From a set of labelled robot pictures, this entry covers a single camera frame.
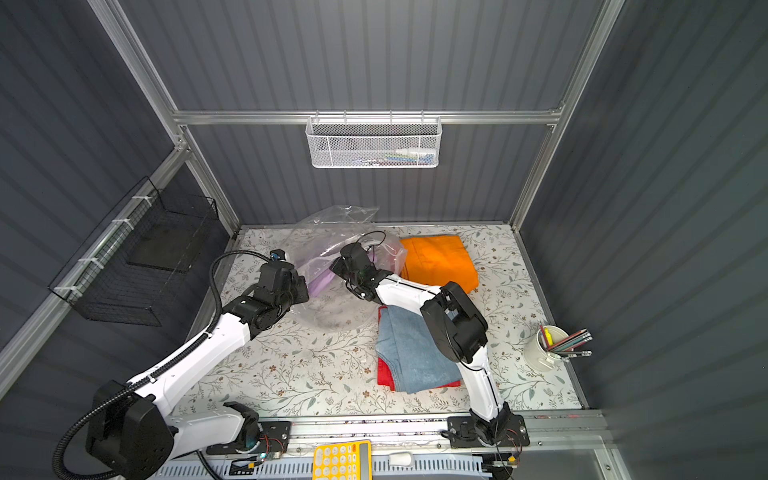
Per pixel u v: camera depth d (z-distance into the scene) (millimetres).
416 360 786
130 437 399
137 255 738
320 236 1156
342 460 693
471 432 737
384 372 805
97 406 386
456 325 549
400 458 691
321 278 881
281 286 640
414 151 911
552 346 818
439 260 1001
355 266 728
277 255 728
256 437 712
